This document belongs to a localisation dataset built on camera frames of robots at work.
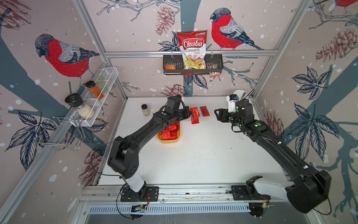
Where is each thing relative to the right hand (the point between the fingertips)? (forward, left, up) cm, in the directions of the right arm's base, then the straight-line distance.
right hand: (218, 109), depth 78 cm
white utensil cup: (+26, -23, -12) cm, 37 cm away
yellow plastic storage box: (-6, +36, -24) cm, 44 cm away
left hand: (+2, +13, -3) cm, 13 cm away
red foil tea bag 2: (+1, +13, -7) cm, 15 cm away
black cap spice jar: (+13, +50, -18) cm, 54 cm away
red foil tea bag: (+19, +4, -25) cm, 32 cm away
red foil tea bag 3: (-3, +29, -23) cm, 37 cm away
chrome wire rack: (-23, +72, +10) cm, 76 cm away
